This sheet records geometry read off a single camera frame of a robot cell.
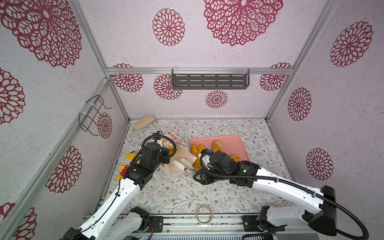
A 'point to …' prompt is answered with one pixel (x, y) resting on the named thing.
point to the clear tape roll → (197, 219)
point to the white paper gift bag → (178, 150)
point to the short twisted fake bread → (200, 148)
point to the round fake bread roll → (235, 157)
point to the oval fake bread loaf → (217, 146)
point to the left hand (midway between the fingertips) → (166, 151)
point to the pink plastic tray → (232, 144)
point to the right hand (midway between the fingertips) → (195, 175)
